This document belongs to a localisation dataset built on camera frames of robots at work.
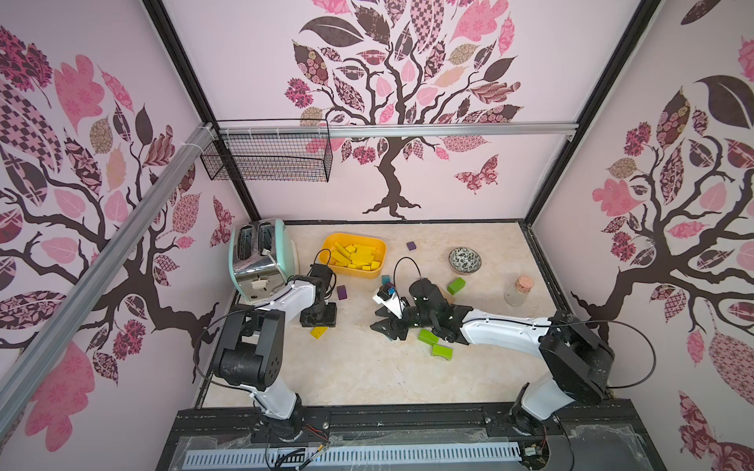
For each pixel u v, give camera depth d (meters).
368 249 1.09
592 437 0.72
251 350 0.46
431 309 0.65
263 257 0.87
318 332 0.89
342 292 0.99
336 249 1.10
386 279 1.00
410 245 1.14
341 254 1.09
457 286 1.01
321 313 0.78
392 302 0.70
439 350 0.86
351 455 0.70
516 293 0.92
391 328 0.71
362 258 1.07
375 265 1.03
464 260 1.07
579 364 0.44
